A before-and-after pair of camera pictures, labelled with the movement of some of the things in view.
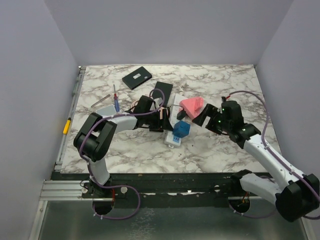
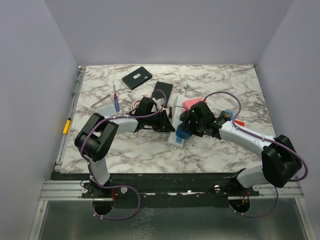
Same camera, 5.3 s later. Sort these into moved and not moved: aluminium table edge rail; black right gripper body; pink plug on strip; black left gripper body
Moved: black right gripper body
Not moved: aluminium table edge rail; pink plug on strip; black left gripper body
